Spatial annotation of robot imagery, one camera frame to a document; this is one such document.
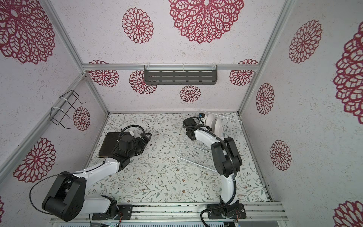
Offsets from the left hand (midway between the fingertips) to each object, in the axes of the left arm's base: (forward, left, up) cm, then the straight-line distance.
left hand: (150, 140), depth 88 cm
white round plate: (+13, -38, +3) cm, 41 cm away
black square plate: (+7, +31, -11) cm, 34 cm away
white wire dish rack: (-1, -32, -13) cm, 35 cm away
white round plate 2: (+9, -45, 0) cm, 46 cm away
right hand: (+9, -38, 0) cm, 39 cm away
